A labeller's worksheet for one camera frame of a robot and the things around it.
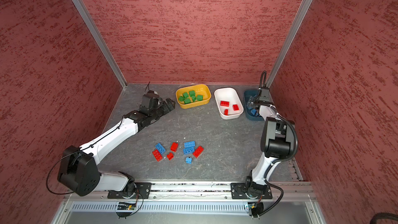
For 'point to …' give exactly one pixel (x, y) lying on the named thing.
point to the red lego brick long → (157, 155)
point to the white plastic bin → (228, 94)
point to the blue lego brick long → (253, 111)
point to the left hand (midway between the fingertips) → (170, 108)
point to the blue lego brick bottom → (160, 148)
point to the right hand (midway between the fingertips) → (253, 103)
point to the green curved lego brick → (185, 95)
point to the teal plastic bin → (247, 94)
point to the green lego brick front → (194, 98)
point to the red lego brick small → (170, 156)
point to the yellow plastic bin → (201, 89)
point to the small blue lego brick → (188, 160)
